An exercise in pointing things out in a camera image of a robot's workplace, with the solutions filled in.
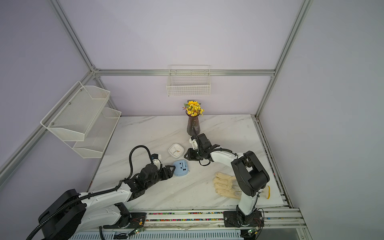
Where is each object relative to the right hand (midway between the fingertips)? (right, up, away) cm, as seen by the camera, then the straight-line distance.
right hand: (187, 158), depth 91 cm
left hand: (-9, -5, -6) cm, 12 cm away
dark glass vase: (+4, +21, +10) cm, 24 cm away
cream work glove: (+23, -15, -7) cm, 28 cm away
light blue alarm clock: (-3, -5, -3) cm, 7 cm away
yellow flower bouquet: (+4, +31, 0) cm, 31 cm away
